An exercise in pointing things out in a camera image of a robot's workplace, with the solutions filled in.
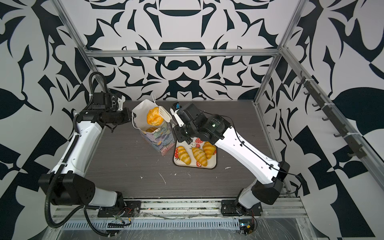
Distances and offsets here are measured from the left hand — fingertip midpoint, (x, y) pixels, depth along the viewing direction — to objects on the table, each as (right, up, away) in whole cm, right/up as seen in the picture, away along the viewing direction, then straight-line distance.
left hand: (132, 113), depth 79 cm
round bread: (+13, -2, -8) cm, 16 cm away
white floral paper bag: (+15, -12, 0) cm, 19 cm away
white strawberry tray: (+33, -12, -16) cm, 39 cm away
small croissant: (+4, -10, +20) cm, 23 cm away
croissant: (+41, -21, +12) cm, 48 cm away
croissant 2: (+26, -25, +10) cm, 37 cm away
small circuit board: (+56, -53, -8) cm, 78 cm away
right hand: (+24, -7, -13) cm, 28 cm away
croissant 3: (+36, -25, +8) cm, 44 cm away
